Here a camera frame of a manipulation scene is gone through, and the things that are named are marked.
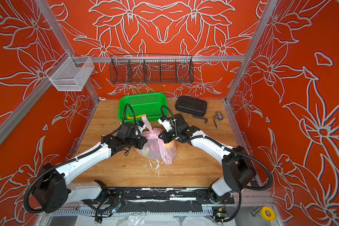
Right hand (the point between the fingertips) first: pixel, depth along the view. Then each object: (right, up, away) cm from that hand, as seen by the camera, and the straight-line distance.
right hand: (158, 135), depth 80 cm
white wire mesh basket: (-60, +40, +12) cm, 73 cm away
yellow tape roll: (+53, -37, -13) cm, 66 cm away
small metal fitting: (+46, +11, +25) cm, 53 cm away
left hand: (-7, -2, +1) cm, 7 cm away
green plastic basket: (-12, +21, +37) cm, 44 cm away
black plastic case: (+24, +18, +26) cm, 40 cm away
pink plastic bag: (-2, -9, +2) cm, 9 cm away
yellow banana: (-24, +10, +24) cm, 36 cm away
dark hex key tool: (+33, +9, +26) cm, 43 cm away
